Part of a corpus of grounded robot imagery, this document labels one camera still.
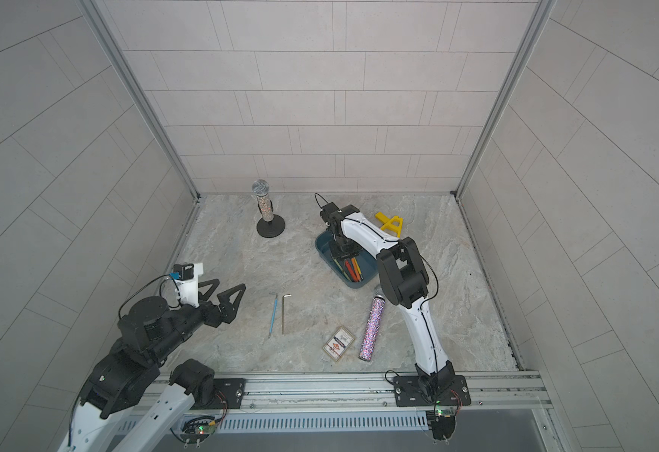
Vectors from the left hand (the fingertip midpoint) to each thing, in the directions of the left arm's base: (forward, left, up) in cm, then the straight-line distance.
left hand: (238, 283), depth 66 cm
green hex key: (+16, -25, -22) cm, 37 cm away
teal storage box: (+19, -35, -25) cm, 47 cm away
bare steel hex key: (+3, -7, -24) cm, 25 cm away
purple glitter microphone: (-4, -34, -20) cm, 39 cm away
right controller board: (-26, -49, -22) cm, 60 cm away
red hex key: (+16, -28, -22) cm, 39 cm away
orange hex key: (+16, -30, -22) cm, 40 cm away
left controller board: (-27, +9, -22) cm, 36 cm away
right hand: (+22, -26, -23) cm, 41 cm away
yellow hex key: (+17, -30, -22) cm, 41 cm away
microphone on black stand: (+34, +2, -21) cm, 40 cm away
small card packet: (-7, -24, -22) cm, 34 cm away
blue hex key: (+2, -4, -24) cm, 25 cm away
